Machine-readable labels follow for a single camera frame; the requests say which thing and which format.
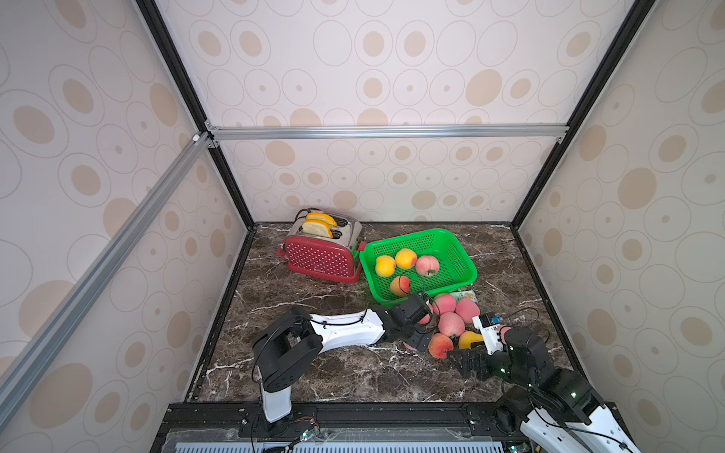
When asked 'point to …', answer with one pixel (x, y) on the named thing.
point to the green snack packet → (464, 294)
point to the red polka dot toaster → (336, 259)
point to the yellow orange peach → (466, 338)
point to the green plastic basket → (455, 268)
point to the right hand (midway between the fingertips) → (461, 354)
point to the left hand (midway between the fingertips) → (424, 332)
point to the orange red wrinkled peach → (440, 345)
